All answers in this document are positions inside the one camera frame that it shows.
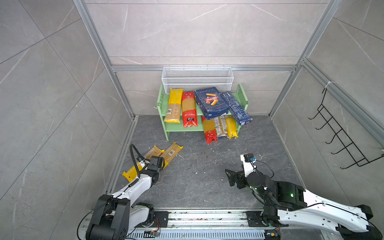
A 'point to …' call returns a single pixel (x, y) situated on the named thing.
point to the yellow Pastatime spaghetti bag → (232, 131)
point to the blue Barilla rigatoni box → (212, 102)
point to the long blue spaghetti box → (237, 112)
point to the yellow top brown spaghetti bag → (173, 112)
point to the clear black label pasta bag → (220, 125)
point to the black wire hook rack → (359, 158)
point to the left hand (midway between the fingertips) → (154, 165)
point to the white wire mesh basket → (190, 79)
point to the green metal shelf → (177, 127)
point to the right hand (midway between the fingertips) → (232, 168)
